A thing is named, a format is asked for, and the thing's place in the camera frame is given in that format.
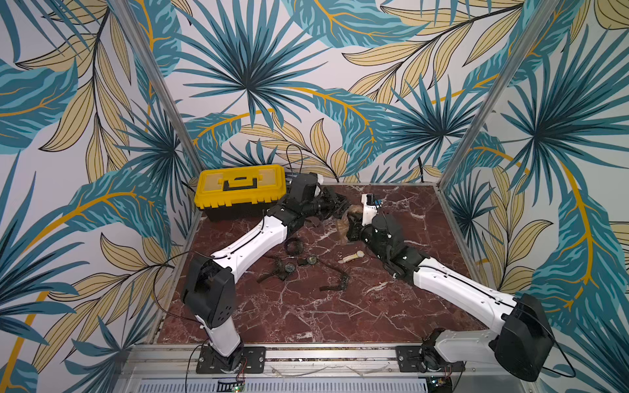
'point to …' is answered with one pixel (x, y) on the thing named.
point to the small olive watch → (311, 259)
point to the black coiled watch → (294, 246)
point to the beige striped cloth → (341, 223)
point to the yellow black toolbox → (240, 192)
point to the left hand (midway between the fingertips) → (351, 200)
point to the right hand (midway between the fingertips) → (350, 212)
